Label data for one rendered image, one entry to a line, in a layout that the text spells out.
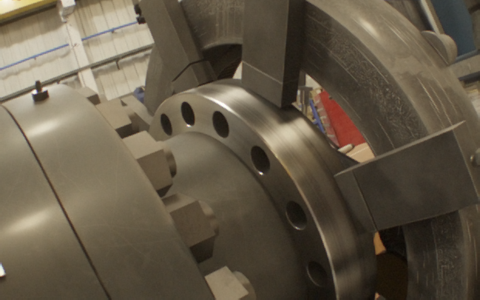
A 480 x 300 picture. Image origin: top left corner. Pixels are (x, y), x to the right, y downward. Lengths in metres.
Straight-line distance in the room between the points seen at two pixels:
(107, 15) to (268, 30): 11.95
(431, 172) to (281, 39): 0.23
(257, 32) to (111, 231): 0.32
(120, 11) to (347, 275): 12.16
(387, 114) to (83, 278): 0.35
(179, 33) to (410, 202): 0.44
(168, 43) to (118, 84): 11.22
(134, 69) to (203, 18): 11.48
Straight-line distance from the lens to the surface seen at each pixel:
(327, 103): 4.75
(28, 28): 12.29
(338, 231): 0.60
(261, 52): 0.64
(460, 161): 0.49
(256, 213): 0.61
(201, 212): 0.48
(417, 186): 0.53
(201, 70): 0.79
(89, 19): 12.47
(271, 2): 0.61
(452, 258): 0.58
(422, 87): 0.54
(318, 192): 0.59
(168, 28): 0.82
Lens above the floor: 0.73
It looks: level
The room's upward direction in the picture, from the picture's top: 22 degrees counter-clockwise
